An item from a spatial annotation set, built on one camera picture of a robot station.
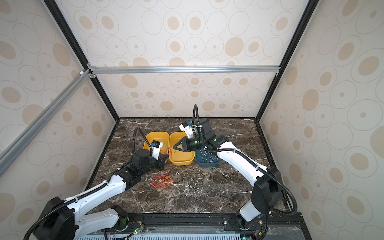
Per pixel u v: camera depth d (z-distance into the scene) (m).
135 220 0.74
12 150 0.52
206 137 0.60
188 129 0.70
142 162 0.62
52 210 0.41
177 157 0.95
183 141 0.65
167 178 0.88
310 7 0.68
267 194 0.42
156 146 0.70
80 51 0.83
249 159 0.48
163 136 1.09
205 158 0.95
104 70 0.91
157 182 0.86
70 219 0.40
